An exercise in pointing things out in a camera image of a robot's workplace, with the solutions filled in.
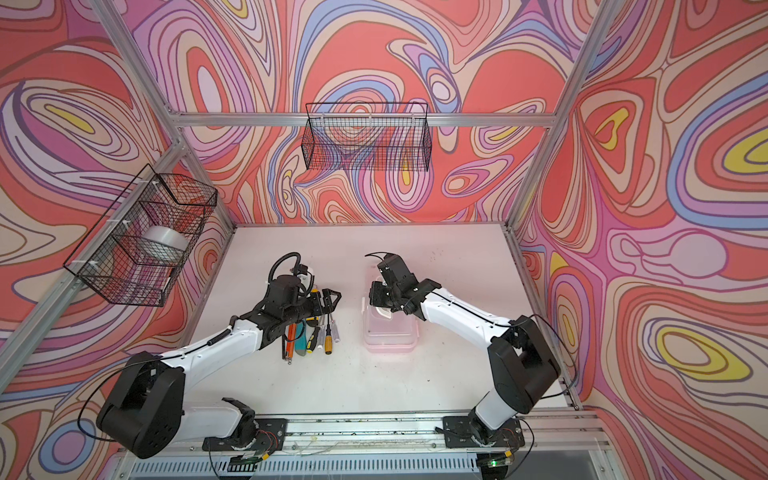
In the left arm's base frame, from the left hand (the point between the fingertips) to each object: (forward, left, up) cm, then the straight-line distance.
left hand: (335, 295), depth 87 cm
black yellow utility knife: (-6, +3, +8) cm, 11 cm away
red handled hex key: (-16, +9, +4) cm, 19 cm away
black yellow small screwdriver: (-9, +7, -10) cm, 15 cm away
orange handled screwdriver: (-12, +2, -10) cm, 16 cm away
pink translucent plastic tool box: (-11, -16, -2) cm, 19 cm away
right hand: (-2, -12, 0) cm, 12 cm away
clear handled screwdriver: (-6, +1, -11) cm, 12 cm away
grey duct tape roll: (+5, +40, +21) cm, 45 cm away
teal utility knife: (-14, +7, +2) cm, 16 cm away
